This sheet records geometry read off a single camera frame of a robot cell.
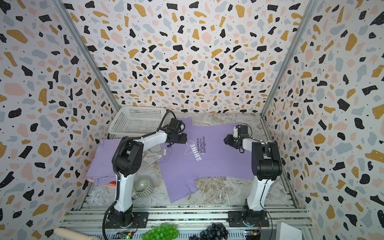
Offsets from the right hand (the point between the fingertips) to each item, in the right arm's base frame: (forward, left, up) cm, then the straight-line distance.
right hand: (226, 136), depth 102 cm
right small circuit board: (-54, -7, -5) cm, 55 cm away
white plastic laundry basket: (+16, +71, -4) cm, 73 cm away
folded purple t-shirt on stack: (-25, +73, +3) cm, 78 cm away
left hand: (-1, +28, +1) cm, 28 cm away
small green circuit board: (-55, +52, -3) cm, 76 cm away
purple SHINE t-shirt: (-12, +14, -5) cm, 19 cm away
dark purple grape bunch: (-54, +9, +2) cm, 54 cm away
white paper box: (-53, -24, -1) cm, 58 cm away
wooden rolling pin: (-55, +80, -1) cm, 97 cm away
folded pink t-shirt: (-33, +65, 0) cm, 73 cm away
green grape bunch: (-54, +32, +1) cm, 63 cm away
